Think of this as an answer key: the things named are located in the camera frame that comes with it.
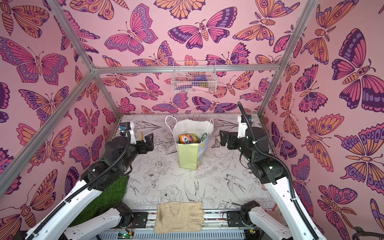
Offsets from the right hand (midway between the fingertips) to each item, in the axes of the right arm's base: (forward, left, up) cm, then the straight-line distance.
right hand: (230, 128), depth 66 cm
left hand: (-2, +38, -1) cm, 38 cm away
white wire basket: (+44, +17, -1) cm, 47 cm away
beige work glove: (-29, +24, -35) cm, 51 cm away
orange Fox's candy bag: (+9, +20, -20) cm, 29 cm away
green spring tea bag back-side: (+8, +11, -16) cm, 21 cm away
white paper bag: (-3, +19, -18) cm, 26 cm away
